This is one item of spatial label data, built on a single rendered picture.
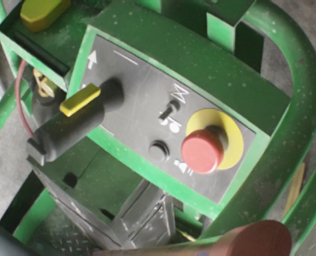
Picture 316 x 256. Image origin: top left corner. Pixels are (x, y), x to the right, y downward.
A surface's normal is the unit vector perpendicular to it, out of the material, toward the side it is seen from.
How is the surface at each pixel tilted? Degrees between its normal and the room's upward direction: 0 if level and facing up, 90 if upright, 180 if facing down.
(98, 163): 0
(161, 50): 0
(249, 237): 16
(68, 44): 0
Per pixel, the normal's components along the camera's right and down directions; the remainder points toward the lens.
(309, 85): -0.20, -0.43
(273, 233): 0.18, -0.25
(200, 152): -0.53, 0.41
